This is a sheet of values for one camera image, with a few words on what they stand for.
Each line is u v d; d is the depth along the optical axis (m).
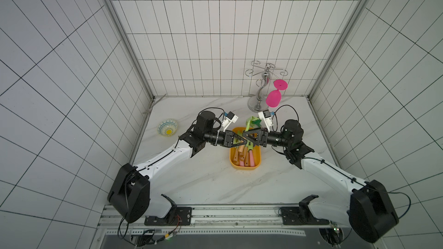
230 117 0.68
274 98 0.97
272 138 0.66
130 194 0.41
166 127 1.02
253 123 1.03
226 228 0.71
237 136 0.67
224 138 0.64
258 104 1.14
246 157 0.88
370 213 0.40
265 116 0.67
